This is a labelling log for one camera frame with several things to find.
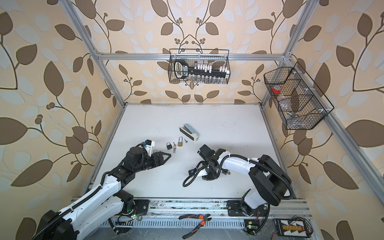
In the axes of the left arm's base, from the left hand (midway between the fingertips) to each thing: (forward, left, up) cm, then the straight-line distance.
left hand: (167, 156), depth 79 cm
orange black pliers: (-26, -20, -11) cm, 35 cm away
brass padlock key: (+16, -8, -12) cm, 22 cm away
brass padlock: (+15, -4, -13) cm, 20 cm away
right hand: (-4, -21, -12) cm, 25 cm away
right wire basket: (+27, -73, +16) cm, 79 cm away
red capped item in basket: (+36, -61, +18) cm, 73 cm away
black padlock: (+12, +3, -12) cm, 17 cm away
